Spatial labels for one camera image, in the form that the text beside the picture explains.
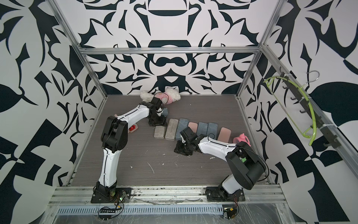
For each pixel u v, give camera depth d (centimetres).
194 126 99
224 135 95
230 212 71
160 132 94
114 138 57
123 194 73
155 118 86
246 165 44
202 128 96
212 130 96
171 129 96
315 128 52
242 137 85
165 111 101
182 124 99
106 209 73
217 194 74
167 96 105
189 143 69
